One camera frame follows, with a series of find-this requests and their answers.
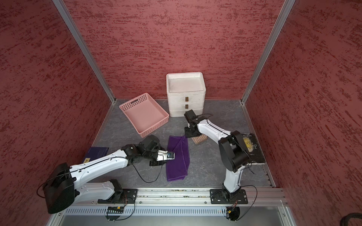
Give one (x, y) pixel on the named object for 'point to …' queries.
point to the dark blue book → (94, 152)
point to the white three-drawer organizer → (185, 91)
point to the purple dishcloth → (178, 168)
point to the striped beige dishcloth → (198, 139)
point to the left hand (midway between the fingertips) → (164, 158)
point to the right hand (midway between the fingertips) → (190, 135)
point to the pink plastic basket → (144, 115)
